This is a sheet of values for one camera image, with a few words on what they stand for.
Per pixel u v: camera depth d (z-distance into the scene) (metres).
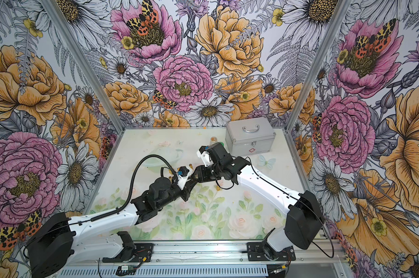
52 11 0.72
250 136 1.02
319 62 0.88
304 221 0.41
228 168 0.56
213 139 1.05
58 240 0.41
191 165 0.97
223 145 0.62
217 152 0.60
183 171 0.66
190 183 0.72
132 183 0.63
